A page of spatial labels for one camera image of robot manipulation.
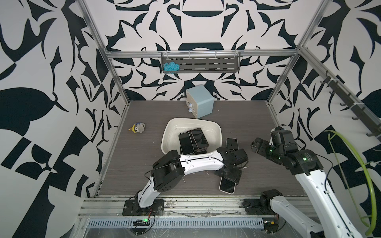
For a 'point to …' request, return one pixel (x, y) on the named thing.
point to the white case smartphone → (227, 186)
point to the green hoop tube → (371, 227)
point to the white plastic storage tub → (172, 127)
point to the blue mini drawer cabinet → (199, 102)
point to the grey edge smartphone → (186, 144)
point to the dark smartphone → (232, 144)
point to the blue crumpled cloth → (171, 67)
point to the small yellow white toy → (138, 127)
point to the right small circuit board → (270, 226)
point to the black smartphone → (199, 138)
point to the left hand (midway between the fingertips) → (230, 174)
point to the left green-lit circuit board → (145, 222)
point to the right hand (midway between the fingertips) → (256, 145)
